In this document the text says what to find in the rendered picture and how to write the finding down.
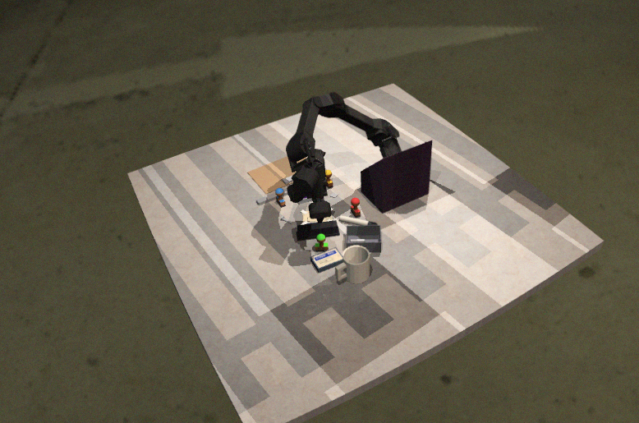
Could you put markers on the brown rubber stamp with yellow top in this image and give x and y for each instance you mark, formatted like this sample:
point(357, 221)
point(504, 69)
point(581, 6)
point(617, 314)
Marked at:
point(328, 174)

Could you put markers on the grey mug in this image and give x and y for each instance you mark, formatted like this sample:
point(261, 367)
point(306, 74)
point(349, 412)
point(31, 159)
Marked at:
point(355, 266)

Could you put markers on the pale yellow inspection card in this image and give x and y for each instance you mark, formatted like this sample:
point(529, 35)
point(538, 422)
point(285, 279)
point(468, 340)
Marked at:
point(306, 218)

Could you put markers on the brown rubber stamp with green top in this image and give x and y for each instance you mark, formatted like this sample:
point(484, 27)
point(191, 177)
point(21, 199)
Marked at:
point(321, 246)

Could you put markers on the brown rubber stamp with red knob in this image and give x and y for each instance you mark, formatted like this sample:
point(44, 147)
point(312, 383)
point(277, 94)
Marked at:
point(356, 212)

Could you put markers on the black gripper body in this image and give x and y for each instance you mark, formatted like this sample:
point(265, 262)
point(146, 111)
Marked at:
point(320, 209)

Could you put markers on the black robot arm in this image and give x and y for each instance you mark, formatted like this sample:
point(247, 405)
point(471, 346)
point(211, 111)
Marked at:
point(309, 171)

